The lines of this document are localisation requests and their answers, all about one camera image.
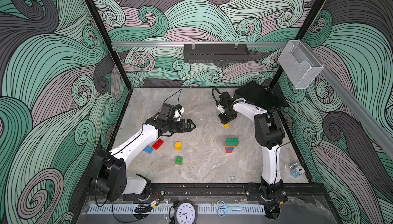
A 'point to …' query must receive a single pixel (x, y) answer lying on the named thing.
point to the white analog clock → (186, 213)
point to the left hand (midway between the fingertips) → (189, 125)
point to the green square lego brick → (179, 160)
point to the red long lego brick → (158, 144)
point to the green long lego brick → (232, 141)
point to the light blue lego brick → (148, 150)
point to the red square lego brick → (228, 151)
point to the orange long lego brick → (232, 147)
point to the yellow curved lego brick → (226, 125)
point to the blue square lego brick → (230, 148)
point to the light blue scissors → (222, 206)
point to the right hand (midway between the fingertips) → (224, 120)
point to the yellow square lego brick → (178, 146)
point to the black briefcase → (254, 92)
